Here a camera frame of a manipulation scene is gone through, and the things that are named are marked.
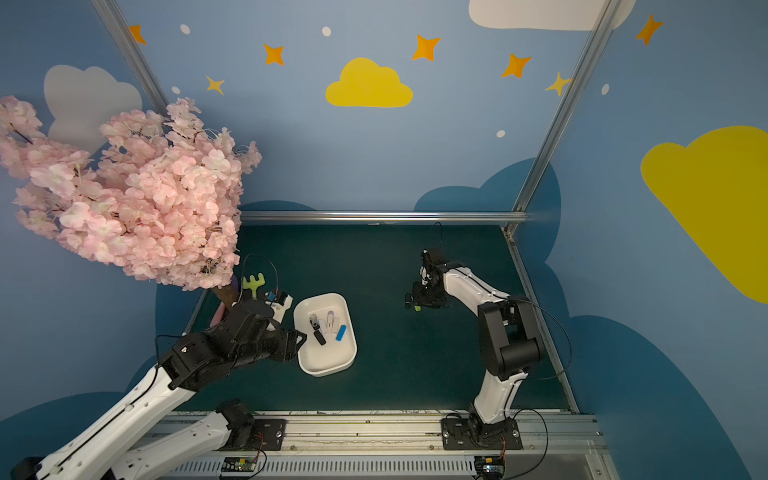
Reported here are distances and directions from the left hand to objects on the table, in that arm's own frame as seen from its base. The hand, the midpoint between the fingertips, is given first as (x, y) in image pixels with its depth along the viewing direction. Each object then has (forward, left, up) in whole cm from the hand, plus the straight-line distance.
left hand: (298, 330), depth 72 cm
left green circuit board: (-26, +14, -21) cm, 36 cm away
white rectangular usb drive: (+11, -5, -20) cm, 24 cm away
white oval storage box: (+5, -5, -20) cm, 21 cm away
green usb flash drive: (+18, -32, -20) cm, 42 cm away
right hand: (+19, -33, -15) cm, 41 cm away
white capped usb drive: (+11, -1, -19) cm, 22 cm away
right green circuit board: (-25, -48, -21) cm, 58 cm away
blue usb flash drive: (+9, -7, -20) cm, 23 cm away
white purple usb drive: (+14, -3, -20) cm, 24 cm away
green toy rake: (+25, +25, -19) cm, 40 cm away
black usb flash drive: (+8, 0, -20) cm, 22 cm away
